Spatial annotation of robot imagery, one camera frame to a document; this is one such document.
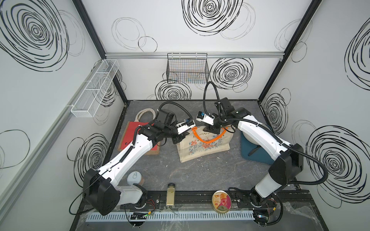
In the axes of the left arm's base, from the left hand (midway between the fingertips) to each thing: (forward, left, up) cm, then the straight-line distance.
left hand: (186, 130), depth 76 cm
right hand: (+5, -11, -2) cm, 13 cm away
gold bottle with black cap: (-27, +7, -19) cm, 34 cm away
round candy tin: (-29, -18, -18) cm, 39 cm away
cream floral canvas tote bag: (-1, -7, -12) cm, 14 cm away
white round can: (-20, +27, -17) cm, 38 cm away
